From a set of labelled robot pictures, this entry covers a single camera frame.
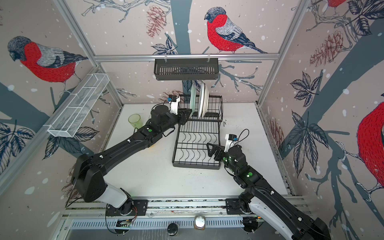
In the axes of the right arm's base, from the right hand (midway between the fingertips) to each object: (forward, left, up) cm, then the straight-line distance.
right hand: (211, 147), depth 77 cm
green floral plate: (+18, +10, +19) cm, 27 cm away
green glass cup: (+27, +55, -11) cm, 62 cm away
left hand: (+13, +11, +16) cm, 23 cm away
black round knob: (-35, +16, -6) cm, 39 cm away
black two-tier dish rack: (+13, +12, -15) cm, 23 cm away
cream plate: (+17, +3, +17) cm, 24 cm away
